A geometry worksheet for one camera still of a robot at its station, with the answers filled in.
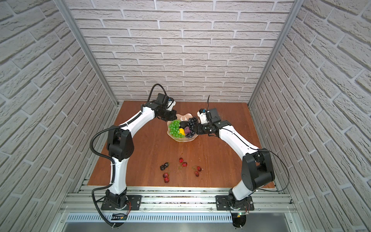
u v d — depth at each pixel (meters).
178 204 0.74
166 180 0.80
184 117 1.06
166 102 0.80
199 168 0.84
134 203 0.74
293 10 0.71
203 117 0.79
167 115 0.83
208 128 0.66
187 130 0.97
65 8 0.70
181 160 0.88
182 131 0.97
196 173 0.83
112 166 0.58
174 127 0.95
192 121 0.97
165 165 0.85
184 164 0.86
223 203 0.74
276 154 0.46
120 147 0.55
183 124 0.99
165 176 0.81
